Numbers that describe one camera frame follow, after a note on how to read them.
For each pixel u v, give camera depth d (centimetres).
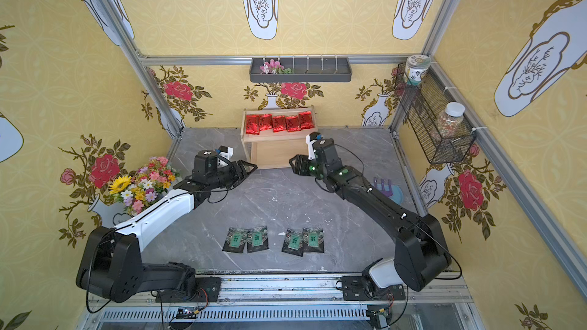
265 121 93
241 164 76
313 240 84
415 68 84
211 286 75
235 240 84
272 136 90
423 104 98
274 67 88
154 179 81
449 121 65
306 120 93
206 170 66
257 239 84
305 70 92
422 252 41
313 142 73
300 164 72
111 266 42
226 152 80
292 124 92
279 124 92
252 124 92
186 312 73
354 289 73
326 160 62
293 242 84
